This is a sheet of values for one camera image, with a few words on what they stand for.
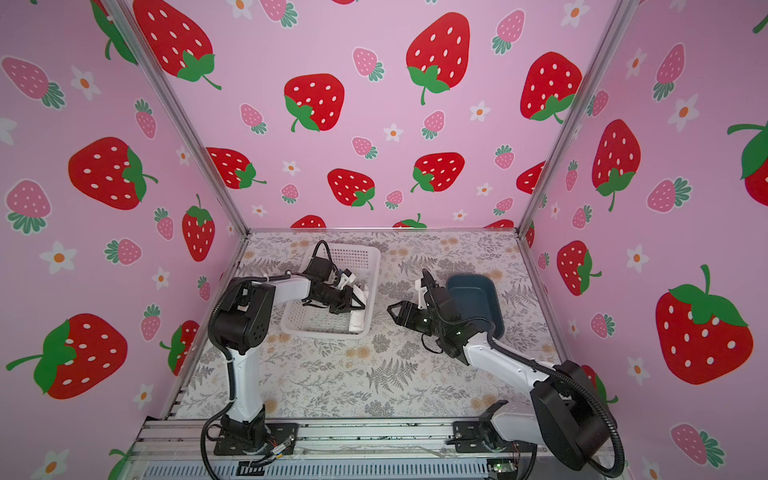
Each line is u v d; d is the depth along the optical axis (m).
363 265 1.07
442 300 0.64
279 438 0.73
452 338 0.62
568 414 0.41
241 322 0.55
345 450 0.73
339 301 0.90
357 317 0.95
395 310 0.80
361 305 0.96
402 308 0.75
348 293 0.91
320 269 0.89
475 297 1.01
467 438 0.73
